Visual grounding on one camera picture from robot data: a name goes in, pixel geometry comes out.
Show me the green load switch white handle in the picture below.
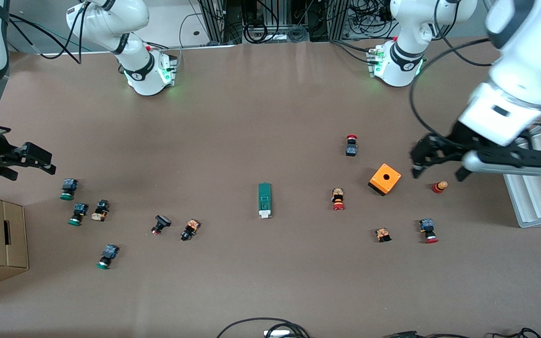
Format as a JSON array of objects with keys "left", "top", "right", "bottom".
[{"left": 257, "top": 182, "right": 273, "bottom": 219}]

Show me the green push button blue base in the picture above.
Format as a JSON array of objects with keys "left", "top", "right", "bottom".
[
  {"left": 60, "top": 178, "right": 79, "bottom": 201},
  {"left": 68, "top": 202, "right": 89, "bottom": 227},
  {"left": 96, "top": 244, "right": 120, "bottom": 270}
]

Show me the orange push button box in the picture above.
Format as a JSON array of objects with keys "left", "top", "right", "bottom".
[{"left": 368, "top": 163, "right": 402, "bottom": 197}]

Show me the red mushroom button blue base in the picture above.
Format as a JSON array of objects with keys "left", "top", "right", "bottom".
[{"left": 418, "top": 218, "right": 439, "bottom": 244}]

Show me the white grey slotted tray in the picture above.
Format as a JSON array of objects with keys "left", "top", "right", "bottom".
[{"left": 503, "top": 113, "right": 541, "bottom": 229}]

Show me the black square push button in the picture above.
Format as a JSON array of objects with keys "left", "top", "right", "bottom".
[{"left": 151, "top": 215, "right": 172, "bottom": 236}]

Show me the aluminium equipment rack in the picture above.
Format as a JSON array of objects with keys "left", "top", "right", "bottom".
[{"left": 199, "top": 0, "right": 351, "bottom": 44}]

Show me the black tangled cable bundle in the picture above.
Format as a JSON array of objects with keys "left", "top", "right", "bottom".
[{"left": 348, "top": 0, "right": 393, "bottom": 38}]

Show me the black orange selector switch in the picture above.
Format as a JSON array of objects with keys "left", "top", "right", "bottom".
[{"left": 180, "top": 219, "right": 201, "bottom": 242}]

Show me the black cable with plug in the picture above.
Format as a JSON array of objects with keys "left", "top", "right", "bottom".
[{"left": 386, "top": 328, "right": 541, "bottom": 338}]

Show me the black coiled cable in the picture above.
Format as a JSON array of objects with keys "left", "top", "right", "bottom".
[{"left": 244, "top": 21, "right": 267, "bottom": 44}]

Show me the black looped cable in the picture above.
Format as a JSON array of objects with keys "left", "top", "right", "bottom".
[{"left": 216, "top": 318, "right": 311, "bottom": 338}]

